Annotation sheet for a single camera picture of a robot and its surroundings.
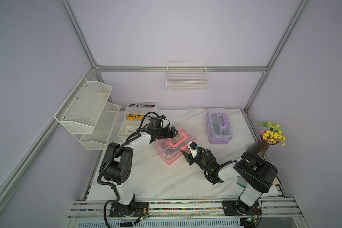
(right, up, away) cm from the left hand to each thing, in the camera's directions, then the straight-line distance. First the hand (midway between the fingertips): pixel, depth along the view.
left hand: (172, 134), depth 93 cm
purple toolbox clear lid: (+34, +7, +8) cm, 36 cm away
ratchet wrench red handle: (-27, +21, +14) cm, 37 cm away
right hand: (+9, -9, -4) cm, 13 cm away
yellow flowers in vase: (+54, +1, -19) cm, 57 cm away
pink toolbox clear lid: (-3, -8, -5) cm, 10 cm away
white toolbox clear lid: (-29, +14, +11) cm, 34 cm away
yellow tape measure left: (-32, +12, +11) cm, 36 cm away
